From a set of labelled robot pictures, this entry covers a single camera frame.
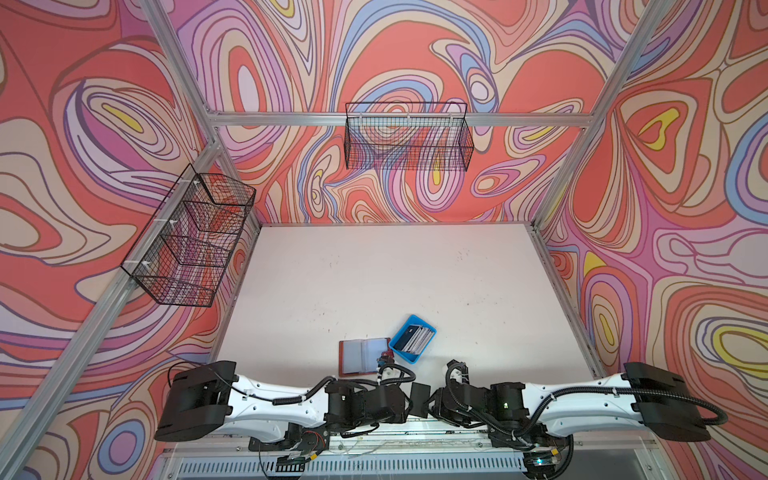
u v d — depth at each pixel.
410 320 0.91
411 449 0.72
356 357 0.86
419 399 0.79
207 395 0.47
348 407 0.58
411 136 0.96
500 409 0.58
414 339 0.85
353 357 0.86
